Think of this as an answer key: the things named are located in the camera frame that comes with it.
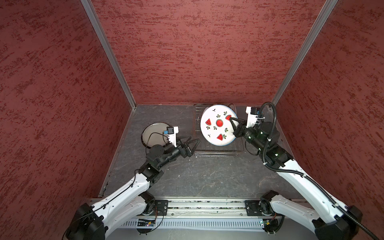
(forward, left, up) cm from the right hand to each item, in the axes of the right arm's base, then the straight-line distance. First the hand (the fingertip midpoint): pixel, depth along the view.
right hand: (228, 122), depth 69 cm
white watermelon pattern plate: (0, +5, -5) cm, 7 cm away
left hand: (-7, +15, -6) cm, 18 cm away
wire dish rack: (+4, +11, -32) cm, 34 cm away
